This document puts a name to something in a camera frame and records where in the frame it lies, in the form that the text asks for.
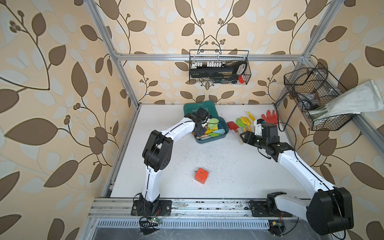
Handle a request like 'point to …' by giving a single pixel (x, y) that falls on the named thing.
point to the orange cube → (201, 176)
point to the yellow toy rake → (252, 117)
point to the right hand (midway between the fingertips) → (244, 135)
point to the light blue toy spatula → (220, 131)
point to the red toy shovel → (232, 126)
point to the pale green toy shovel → (213, 123)
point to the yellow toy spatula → (245, 120)
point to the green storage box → (210, 106)
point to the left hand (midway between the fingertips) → (200, 129)
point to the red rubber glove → (269, 119)
